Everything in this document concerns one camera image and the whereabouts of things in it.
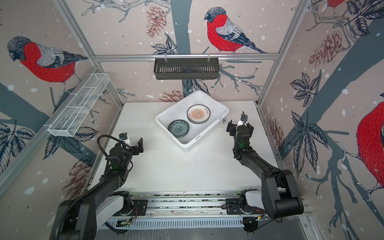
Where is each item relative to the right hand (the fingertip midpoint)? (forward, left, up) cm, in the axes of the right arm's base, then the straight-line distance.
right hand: (239, 123), depth 86 cm
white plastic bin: (+15, +40, -4) cm, 42 cm away
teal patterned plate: (+6, +39, -14) cm, 42 cm away
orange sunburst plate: (+19, +26, -13) cm, 35 cm away
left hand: (-11, +62, -2) cm, 63 cm away
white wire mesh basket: (-3, +88, +16) cm, 89 cm away
